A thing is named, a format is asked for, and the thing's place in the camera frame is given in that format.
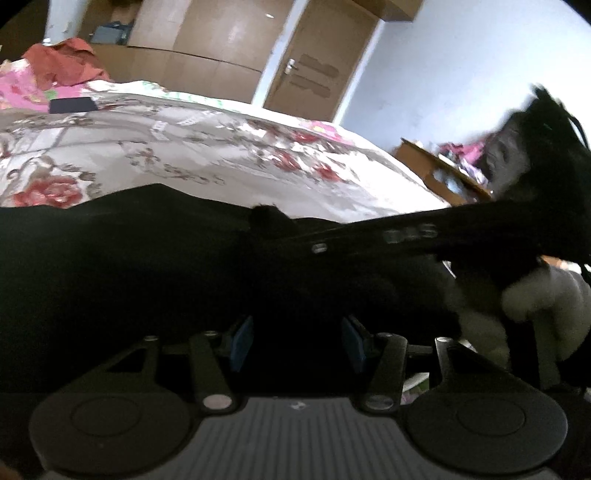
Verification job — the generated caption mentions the wooden side cabinet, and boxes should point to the wooden side cabinet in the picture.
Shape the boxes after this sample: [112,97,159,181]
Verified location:
[392,137,493,206]

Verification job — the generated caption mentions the wooden door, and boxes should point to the wooden door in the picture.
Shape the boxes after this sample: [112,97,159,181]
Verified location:
[262,0,385,123]

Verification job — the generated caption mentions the wooden wardrobe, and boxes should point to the wooden wardrobe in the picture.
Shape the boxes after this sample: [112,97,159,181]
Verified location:
[78,0,306,105]

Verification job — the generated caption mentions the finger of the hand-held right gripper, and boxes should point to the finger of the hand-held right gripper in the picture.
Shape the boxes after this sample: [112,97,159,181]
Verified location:
[252,205,379,257]

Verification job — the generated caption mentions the black pants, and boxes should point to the black pants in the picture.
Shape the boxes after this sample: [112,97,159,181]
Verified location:
[0,183,465,400]

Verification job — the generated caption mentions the pink cloth clutter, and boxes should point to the pink cloth clutter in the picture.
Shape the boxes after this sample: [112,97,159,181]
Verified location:
[438,140,486,178]

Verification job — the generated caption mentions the person's right hand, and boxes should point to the person's right hand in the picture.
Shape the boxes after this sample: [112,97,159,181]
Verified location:
[455,267,591,370]

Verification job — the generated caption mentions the red cloth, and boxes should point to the red cloth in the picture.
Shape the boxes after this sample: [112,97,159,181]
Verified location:
[22,38,112,91]

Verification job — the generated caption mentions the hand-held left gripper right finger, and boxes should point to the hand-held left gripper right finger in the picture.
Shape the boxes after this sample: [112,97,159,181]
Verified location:
[342,315,522,413]

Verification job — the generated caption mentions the blue storage box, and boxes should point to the blue storage box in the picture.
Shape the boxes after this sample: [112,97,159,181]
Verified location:
[89,22,133,46]

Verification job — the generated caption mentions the pink printed bedsheet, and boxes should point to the pink printed bedsheet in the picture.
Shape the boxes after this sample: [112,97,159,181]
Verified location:
[0,59,356,139]

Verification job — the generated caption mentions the floral grey blanket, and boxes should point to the floral grey blanket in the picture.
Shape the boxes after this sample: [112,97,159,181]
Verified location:
[0,91,451,223]

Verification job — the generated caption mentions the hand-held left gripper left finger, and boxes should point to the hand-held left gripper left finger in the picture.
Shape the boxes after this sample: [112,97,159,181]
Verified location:
[99,316,256,413]

